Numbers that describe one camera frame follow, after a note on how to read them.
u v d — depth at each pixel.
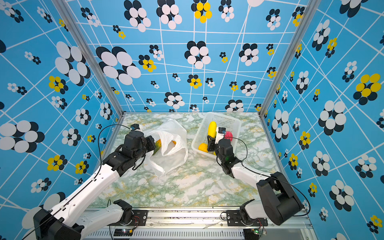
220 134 0.74
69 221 0.40
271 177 0.47
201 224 0.72
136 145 0.58
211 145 0.77
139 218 0.72
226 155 0.66
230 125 1.06
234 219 0.73
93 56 0.88
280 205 0.42
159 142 0.79
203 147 0.93
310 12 0.69
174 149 0.83
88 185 0.45
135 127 0.67
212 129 0.83
